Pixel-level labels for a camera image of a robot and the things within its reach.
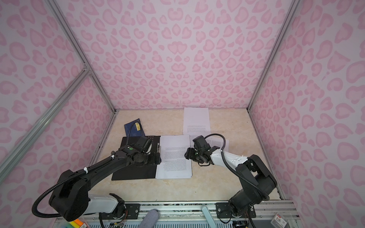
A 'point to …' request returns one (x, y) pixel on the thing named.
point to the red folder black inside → (138, 172)
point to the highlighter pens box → (76, 223)
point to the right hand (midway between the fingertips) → (188, 155)
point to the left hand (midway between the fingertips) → (156, 159)
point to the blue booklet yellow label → (136, 129)
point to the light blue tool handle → (208, 218)
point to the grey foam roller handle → (150, 219)
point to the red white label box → (278, 221)
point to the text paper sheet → (174, 165)
